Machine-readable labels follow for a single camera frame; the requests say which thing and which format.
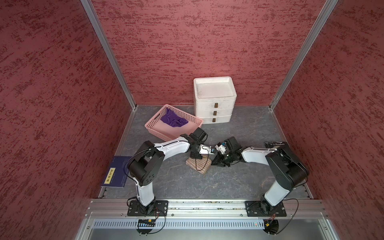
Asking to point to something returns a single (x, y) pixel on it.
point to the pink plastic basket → (166, 132)
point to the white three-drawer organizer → (214, 99)
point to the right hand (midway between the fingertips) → (211, 165)
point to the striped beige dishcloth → (201, 165)
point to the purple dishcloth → (173, 119)
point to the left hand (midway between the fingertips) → (198, 151)
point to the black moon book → (274, 144)
